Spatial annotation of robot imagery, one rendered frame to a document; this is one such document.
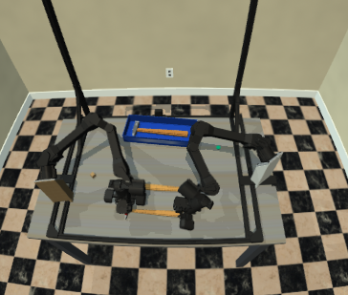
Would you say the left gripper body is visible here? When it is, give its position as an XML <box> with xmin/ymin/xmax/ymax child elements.
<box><xmin>180</xmin><ymin>199</ymin><xmax>201</xmax><ymax>231</ymax></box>

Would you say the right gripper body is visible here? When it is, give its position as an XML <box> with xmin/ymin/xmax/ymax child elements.
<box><xmin>103</xmin><ymin>189</ymin><xmax>146</xmax><ymax>206</ymax></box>

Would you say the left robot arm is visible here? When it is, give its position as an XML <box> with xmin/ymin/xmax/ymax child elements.
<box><xmin>173</xmin><ymin>120</ymin><xmax>277</xmax><ymax>214</ymax></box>

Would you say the hammer with wooden handle and red head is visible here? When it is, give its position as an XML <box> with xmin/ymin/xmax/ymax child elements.
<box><xmin>134</xmin><ymin>209</ymin><xmax>180</xmax><ymax>217</ymax></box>

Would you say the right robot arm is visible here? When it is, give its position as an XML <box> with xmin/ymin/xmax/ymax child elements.
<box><xmin>37</xmin><ymin>112</ymin><xmax>146</xmax><ymax>214</ymax></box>

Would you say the blue bin with label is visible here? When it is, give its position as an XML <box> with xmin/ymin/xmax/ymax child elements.
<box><xmin>122</xmin><ymin>115</ymin><xmax>197</xmax><ymax>147</ymax></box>

